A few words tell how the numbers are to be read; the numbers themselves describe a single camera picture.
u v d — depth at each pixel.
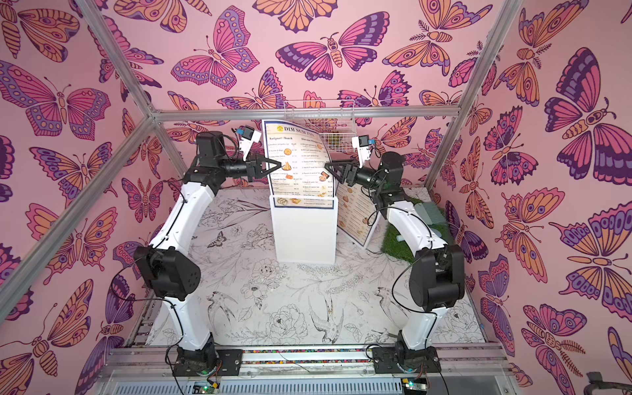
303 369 0.73
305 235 0.90
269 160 0.71
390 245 0.97
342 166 0.69
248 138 0.66
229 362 0.73
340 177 0.72
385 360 0.73
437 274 0.48
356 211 0.93
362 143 0.69
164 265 0.48
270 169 0.73
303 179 0.75
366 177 0.70
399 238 0.98
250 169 0.67
